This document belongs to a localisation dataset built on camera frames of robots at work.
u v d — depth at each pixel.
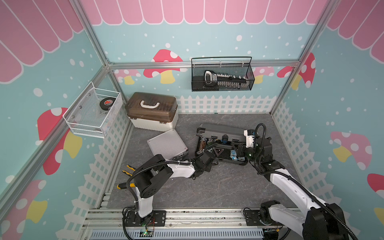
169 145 0.97
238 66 0.90
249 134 0.72
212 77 0.89
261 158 0.63
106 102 0.79
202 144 0.97
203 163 0.72
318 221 0.40
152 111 0.94
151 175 0.52
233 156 0.91
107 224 0.74
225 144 0.83
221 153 0.94
